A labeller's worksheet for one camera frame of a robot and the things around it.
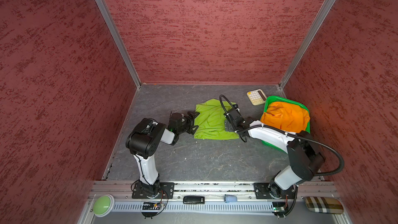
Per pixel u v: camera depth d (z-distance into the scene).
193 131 0.92
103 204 0.69
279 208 0.71
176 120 0.77
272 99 1.01
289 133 0.49
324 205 0.68
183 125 0.83
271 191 0.67
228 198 0.68
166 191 0.74
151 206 0.71
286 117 0.90
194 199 0.69
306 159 0.45
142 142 0.50
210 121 0.97
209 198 0.73
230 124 0.68
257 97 1.12
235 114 0.70
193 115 0.87
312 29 0.88
